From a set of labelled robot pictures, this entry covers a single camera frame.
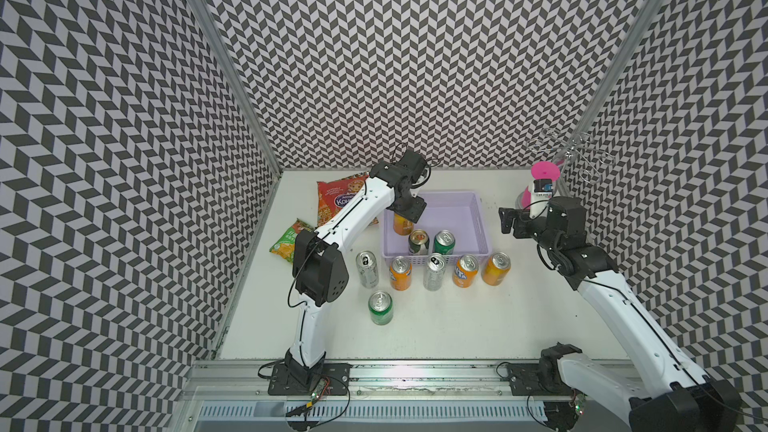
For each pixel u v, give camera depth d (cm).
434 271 79
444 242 89
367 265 79
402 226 86
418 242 87
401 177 62
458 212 106
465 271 83
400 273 82
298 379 64
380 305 76
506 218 77
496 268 83
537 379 72
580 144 108
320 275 50
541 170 82
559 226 55
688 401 36
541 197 66
